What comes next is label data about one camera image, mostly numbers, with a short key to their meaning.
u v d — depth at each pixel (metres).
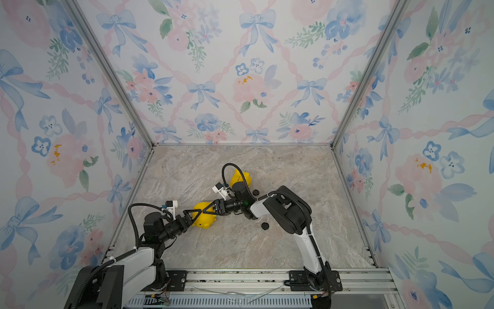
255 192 1.00
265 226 0.88
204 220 0.82
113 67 0.87
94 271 0.43
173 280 0.74
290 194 0.59
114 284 0.43
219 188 0.86
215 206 0.80
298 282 0.73
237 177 0.94
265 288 0.74
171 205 0.80
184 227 0.76
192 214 0.80
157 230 0.69
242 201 0.78
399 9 0.69
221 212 0.79
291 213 0.56
